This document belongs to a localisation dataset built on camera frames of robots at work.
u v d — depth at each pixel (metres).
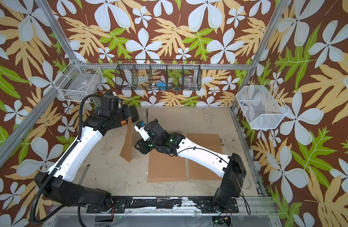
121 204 0.74
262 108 0.84
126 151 0.96
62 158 0.42
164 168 0.87
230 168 0.41
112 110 0.57
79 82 0.86
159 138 0.54
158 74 0.97
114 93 0.66
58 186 0.38
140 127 0.63
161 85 0.94
